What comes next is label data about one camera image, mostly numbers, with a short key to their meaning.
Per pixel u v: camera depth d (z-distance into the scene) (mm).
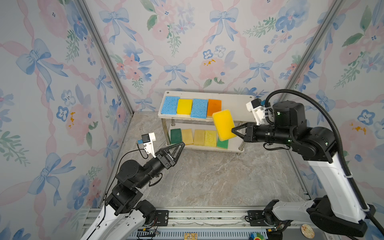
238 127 536
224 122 567
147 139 517
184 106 732
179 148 517
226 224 732
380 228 348
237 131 552
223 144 927
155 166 505
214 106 738
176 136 955
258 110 493
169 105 746
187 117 717
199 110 720
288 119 386
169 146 507
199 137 957
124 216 454
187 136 947
